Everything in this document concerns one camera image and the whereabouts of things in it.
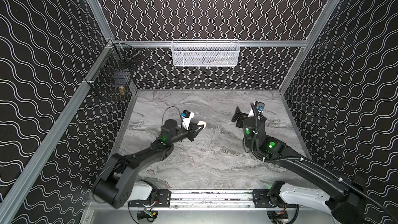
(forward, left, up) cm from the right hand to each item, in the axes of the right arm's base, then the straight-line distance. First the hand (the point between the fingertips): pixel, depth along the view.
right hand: (246, 111), depth 73 cm
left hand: (-3, +19, -9) cm, 21 cm away
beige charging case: (-1, +22, -8) cm, 23 cm away
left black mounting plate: (-32, +40, -26) cm, 58 cm away
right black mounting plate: (-32, -7, -28) cm, 43 cm away
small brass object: (+12, +64, +3) cm, 65 cm away
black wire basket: (+28, +77, -2) cm, 82 cm away
